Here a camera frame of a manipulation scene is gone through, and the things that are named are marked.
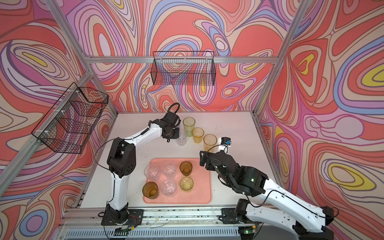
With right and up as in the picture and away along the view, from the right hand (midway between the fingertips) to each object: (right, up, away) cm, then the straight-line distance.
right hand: (209, 158), depth 68 cm
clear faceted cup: (-22, -11, +20) cm, 31 cm away
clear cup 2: (-32, -12, +19) cm, 39 cm away
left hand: (-17, +10, +29) cm, 36 cm away
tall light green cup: (-10, +16, +28) cm, 34 cm away
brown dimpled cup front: (-31, -20, +12) cm, 39 cm away
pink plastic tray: (-16, -14, +10) cm, 24 cm away
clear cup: (-15, +5, +31) cm, 34 cm away
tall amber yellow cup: (+3, +6, +20) cm, 21 cm away
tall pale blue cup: (-16, +10, +21) cm, 28 cm away
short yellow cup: (-4, +10, +33) cm, 35 cm away
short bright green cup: (-11, -17, +14) cm, 25 cm away
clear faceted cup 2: (-21, -19, +14) cm, 32 cm away
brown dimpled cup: (-11, -9, +16) cm, 22 cm away
